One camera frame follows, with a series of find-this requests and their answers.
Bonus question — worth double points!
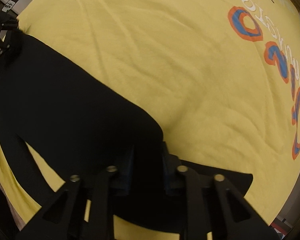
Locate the black pants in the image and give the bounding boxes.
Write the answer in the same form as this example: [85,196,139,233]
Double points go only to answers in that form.
[0,28,254,233]

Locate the yellow dinosaur bedspread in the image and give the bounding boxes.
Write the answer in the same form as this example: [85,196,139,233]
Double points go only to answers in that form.
[0,0,300,239]

